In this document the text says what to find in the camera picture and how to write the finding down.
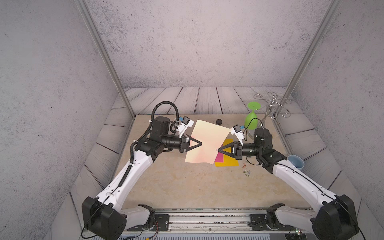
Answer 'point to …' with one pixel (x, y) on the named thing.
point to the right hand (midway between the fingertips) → (221, 152)
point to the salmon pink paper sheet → (212, 137)
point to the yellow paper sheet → (228, 161)
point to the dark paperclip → (245, 171)
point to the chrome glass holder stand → (273, 106)
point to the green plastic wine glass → (253, 105)
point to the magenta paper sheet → (219, 158)
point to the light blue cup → (296, 161)
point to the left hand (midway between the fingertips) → (201, 145)
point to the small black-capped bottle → (219, 121)
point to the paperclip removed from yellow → (246, 161)
